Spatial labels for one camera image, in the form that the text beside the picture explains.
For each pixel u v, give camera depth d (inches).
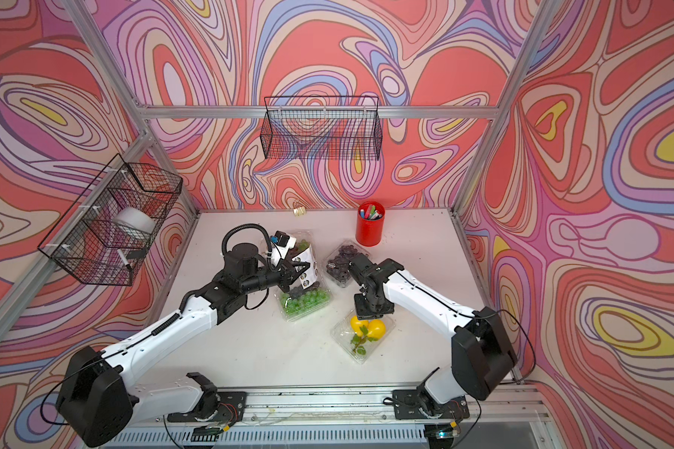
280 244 25.7
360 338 32.4
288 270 26.3
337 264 37.8
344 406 29.6
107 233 30.8
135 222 29.0
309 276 30.2
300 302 35.0
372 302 26.8
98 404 15.3
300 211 46.5
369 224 40.7
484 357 16.6
